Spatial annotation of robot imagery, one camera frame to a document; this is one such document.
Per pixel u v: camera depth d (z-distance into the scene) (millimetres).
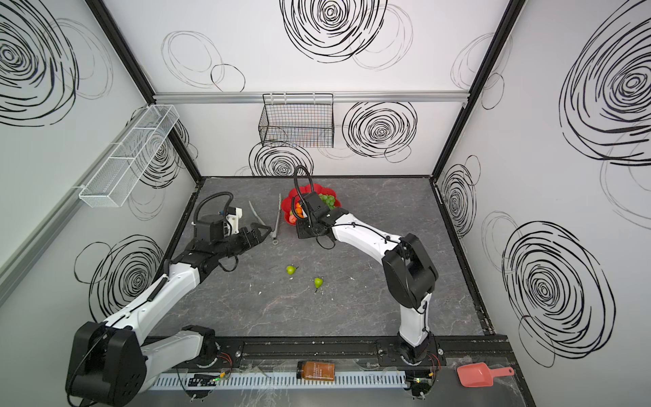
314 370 679
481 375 699
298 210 1039
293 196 1084
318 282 866
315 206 691
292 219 989
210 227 626
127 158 716
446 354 740
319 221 661
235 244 707
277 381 642
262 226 769
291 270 888
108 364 392
